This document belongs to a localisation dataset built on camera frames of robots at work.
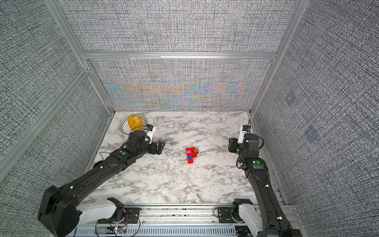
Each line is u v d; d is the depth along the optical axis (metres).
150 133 0.72
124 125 1.08
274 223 0.39
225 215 0.73
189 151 0.95
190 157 0.93
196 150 0.96
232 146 0.69
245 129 0.67
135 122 1.04
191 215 0.75
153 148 0.72
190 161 0.92
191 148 0.95
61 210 0.40
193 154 0.92
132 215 0.73
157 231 0.70
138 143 0.63
